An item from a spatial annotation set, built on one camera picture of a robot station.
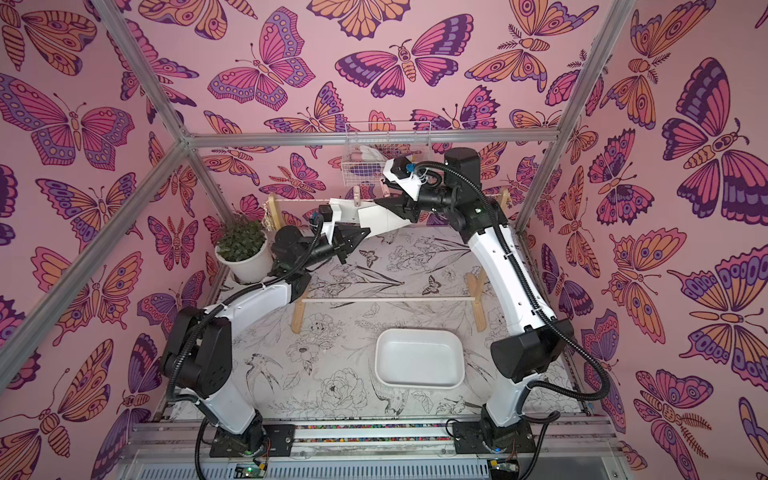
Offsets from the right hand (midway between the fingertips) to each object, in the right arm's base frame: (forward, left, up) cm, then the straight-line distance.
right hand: (386, 184), depth 66 cm
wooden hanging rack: (-19, +20, -18) cm, 33 cm away
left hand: (-2, +4, -12) cm, 13 cm away
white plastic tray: (-21, -9, -46) cm, 52 cm away
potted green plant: (+6, +46, -30) cm, 55 cm away
